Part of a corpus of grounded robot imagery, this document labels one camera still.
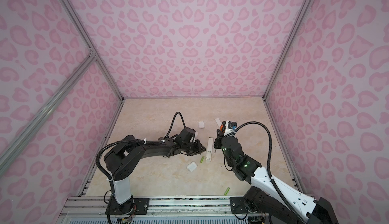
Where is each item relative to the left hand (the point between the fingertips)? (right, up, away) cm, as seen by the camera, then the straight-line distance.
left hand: (208, 148), depth 87 cm
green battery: (-3, -7, +1) cm, 7 cm away
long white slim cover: (+8, +13, +19) cm, 24 cm away
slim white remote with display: (+1, -2, +3) cm, 3 cm away
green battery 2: (+9, -20, -10) cm, 24 cm away
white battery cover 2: (-9, -10, -1) cm, 14 cm away
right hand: (+5, +12, -11) cm, 17 cm away
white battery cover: (-4, +12, +17) cm, 21 cm away
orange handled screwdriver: (+6, +13, -16) cm, 21 cm away
